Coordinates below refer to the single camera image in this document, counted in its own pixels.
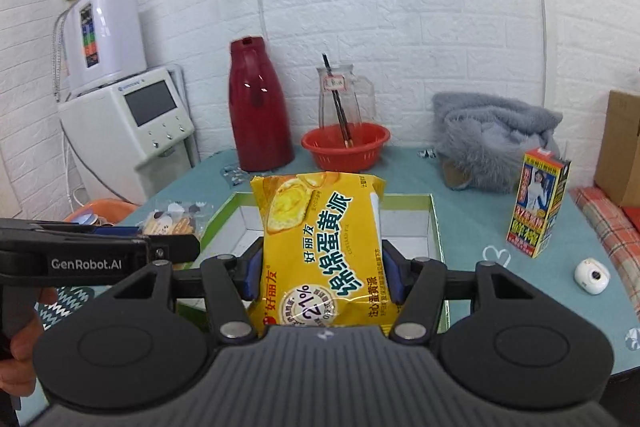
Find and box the clear cookie snack bag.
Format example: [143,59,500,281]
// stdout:
[139,202,213,237]

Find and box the yellow egg pie snack bag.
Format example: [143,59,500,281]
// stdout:
[248,172,400,333]

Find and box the person's left hand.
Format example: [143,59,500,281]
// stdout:
[1,303,43,398]

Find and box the green cardboard box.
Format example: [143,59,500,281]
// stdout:
[177,193,442,339]

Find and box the white machine with screen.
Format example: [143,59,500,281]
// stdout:
[58,64,200,205]

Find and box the black chopsticks pair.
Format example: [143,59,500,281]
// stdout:
[322,53,352,148]

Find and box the teal patterned tablecloth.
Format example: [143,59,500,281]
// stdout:
[14,145,640,425]

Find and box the grey fluffy garment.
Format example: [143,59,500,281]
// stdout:
[432,92,563,193]

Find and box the yellow juice carton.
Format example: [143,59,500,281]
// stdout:
[506,147,570,258]

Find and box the red thermos jug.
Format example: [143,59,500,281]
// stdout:
[228,37,294,172]

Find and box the red plastic basket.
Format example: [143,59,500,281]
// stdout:
[302,122,390,172]

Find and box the small white round device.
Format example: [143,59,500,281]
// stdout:
[574,258,611,296]

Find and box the clear glass pitcher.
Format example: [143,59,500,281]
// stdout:
[317,64,376,138]

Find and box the plaid red cloth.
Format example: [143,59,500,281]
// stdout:
[570,187,639,314]

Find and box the white water purifier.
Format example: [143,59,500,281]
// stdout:
[63,0,148,95]

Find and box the brown cardboard box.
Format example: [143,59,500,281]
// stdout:
[594,90,640,207]

